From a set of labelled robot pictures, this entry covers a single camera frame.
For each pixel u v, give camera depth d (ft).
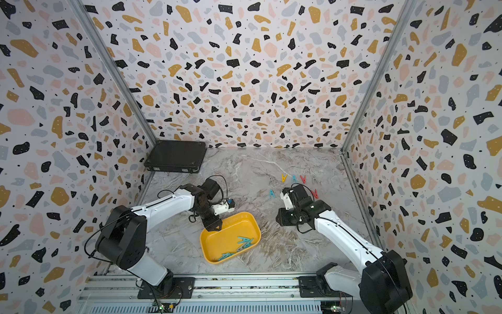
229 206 2.62
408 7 2.32
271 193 3.30
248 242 2.76
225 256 2.61
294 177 3.59
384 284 1.29
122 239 1.46
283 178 3.52
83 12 2.30
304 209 1.92
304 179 3.51
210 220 2.53
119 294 2.42
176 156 3.82
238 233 2.96
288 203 2.49
